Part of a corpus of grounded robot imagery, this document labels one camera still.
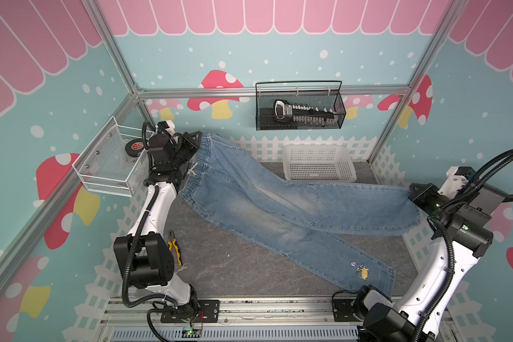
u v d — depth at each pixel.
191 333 0.72
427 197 0.54
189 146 0.70
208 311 0.74
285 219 0.90
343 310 0.74
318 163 1.20
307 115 0.88
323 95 0.92
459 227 0.41
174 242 0.89
